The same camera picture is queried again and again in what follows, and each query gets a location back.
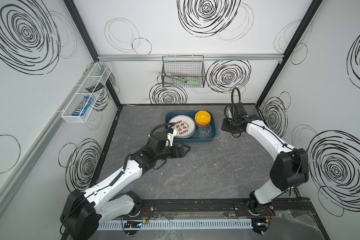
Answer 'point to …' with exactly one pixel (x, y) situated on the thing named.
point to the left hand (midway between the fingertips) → (187, 149)
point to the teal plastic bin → (194, 138)
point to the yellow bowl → (202, 118)
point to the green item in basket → (193, 80)
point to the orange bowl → (203, 124)
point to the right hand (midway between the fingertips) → (222, 126)
